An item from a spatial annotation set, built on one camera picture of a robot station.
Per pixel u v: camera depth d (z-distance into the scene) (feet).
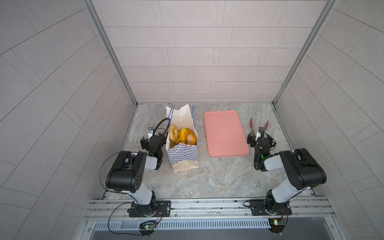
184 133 2.84
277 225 2.23
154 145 2.23
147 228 2.11
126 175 1.46
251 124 3.35
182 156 2.43
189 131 2.92
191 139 2.64
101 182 1.44
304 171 1.49
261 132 2.43
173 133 2.89
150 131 2.53
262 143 2.25
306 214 2.32
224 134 3.20
